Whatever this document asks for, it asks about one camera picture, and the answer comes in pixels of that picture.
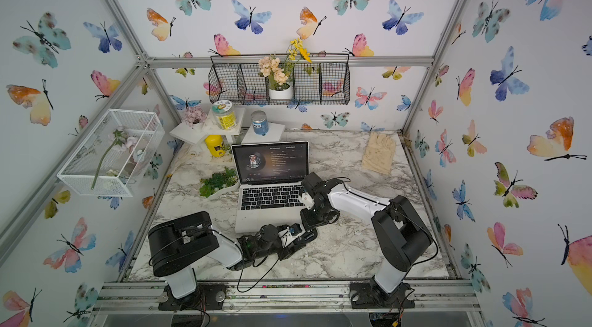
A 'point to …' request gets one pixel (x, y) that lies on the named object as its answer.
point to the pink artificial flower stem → (121, 140)
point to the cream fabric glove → (378, 153)
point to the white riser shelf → (275, 131)
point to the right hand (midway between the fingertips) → (309, 224)
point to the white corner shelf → (194, 133)
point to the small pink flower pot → (195, 117)
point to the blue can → (260, 122)
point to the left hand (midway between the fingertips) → (302, 235)
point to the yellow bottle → (214, 143)
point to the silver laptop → (269, 176)
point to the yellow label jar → (224, 115)
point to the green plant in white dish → (219, 183)
